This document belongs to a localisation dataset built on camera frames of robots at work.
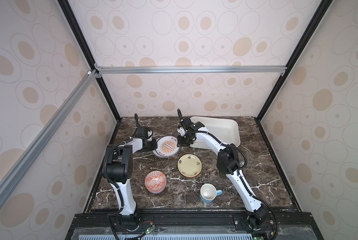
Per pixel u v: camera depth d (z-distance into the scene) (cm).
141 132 82
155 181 84
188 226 73
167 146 102
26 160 50
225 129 110
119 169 52
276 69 92
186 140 90
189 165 92
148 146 90
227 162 65
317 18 71
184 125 83
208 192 81
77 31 75
